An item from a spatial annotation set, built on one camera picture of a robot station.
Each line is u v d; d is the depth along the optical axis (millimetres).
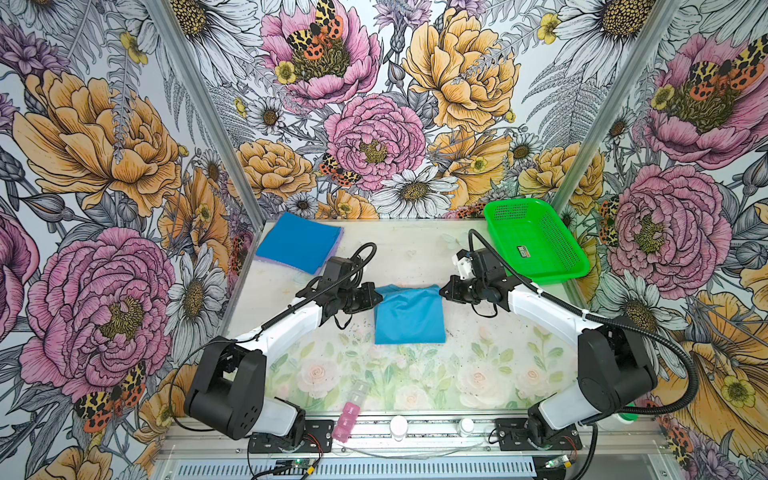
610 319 477
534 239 1180
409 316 876
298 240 1113
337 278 670
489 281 700
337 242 1122
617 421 701
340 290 691
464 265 832
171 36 744
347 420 760
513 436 736
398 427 701
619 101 870
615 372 447
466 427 711
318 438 735
